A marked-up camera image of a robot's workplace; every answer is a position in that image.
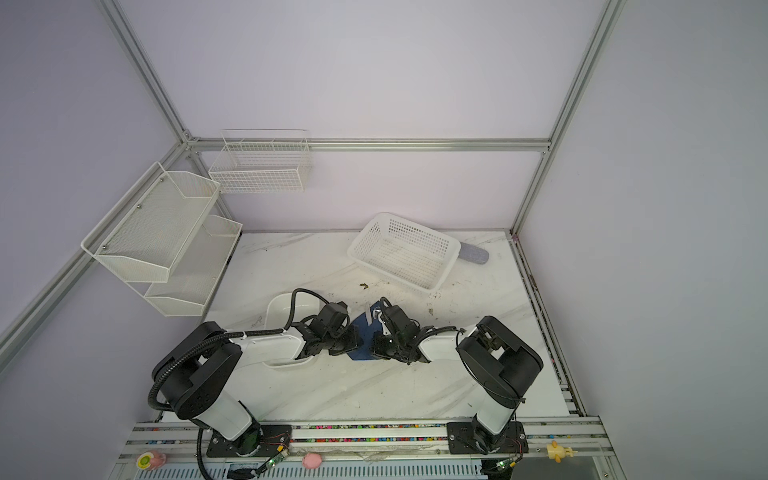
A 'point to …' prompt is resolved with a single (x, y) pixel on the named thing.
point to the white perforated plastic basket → (405, 250)
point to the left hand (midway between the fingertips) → (363, 343)
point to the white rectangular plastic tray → (278, 313)
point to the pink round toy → (312, 460)
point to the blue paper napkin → (363, 351)
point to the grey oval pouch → (473, 253)
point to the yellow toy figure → (556, 452)
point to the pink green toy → (149, 460)
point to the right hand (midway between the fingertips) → (364, 350)
